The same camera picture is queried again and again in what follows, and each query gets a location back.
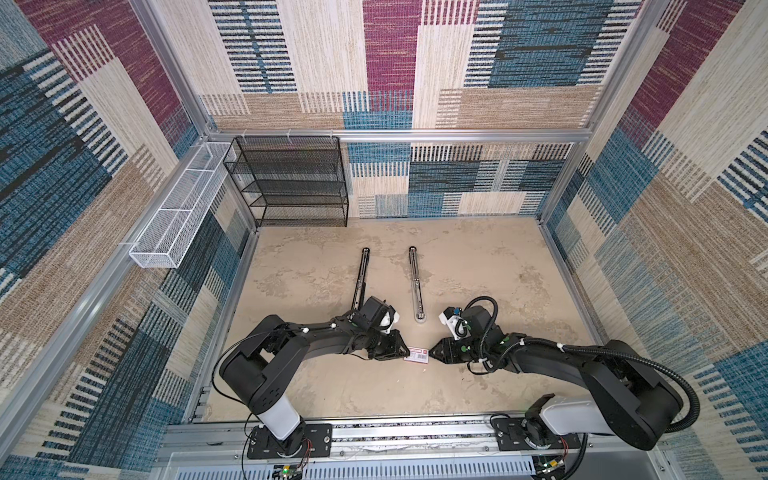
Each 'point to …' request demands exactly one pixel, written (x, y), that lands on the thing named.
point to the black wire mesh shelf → (291, 181)
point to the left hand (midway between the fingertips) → (409, 351)
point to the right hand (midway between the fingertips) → (435, 358)
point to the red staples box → (418, 355)
